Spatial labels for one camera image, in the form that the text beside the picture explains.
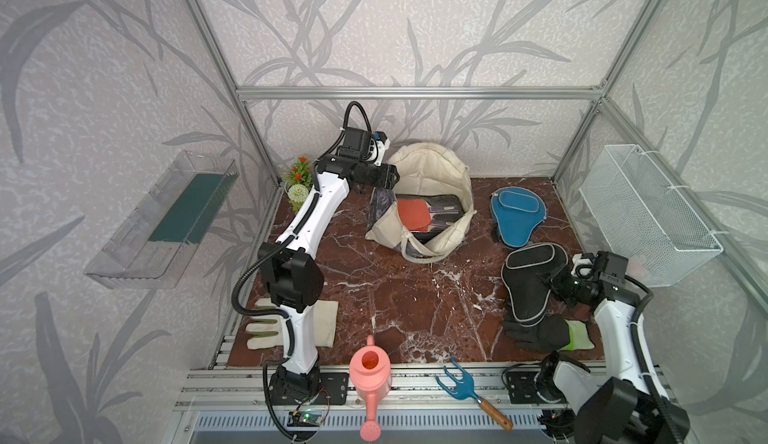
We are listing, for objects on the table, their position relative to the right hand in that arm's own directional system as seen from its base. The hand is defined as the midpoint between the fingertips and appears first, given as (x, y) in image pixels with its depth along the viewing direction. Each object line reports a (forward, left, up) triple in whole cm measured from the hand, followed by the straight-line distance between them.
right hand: (540, 273), depth 83 cm
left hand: (+24, +42, +16) cm, 51 cm away
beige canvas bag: (+35, +31, +8) cm, 47 cm away
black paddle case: (-7, +6, +3) cm, 10 cm away
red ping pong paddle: (+22, +35, 0) cm, 41 cm away
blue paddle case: (+27, -3, -7) cm, 28 cm away
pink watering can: (-25, +46, +1) cm, 52 cm away
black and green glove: (-13, -3, -11) cm, 18 cm away
